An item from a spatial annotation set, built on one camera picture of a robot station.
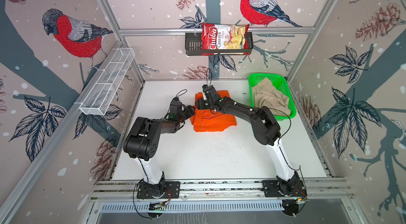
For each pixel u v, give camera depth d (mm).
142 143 490
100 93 729
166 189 728
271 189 729
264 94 1063
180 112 799
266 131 576
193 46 949
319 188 747
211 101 799
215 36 878
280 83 1089
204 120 941
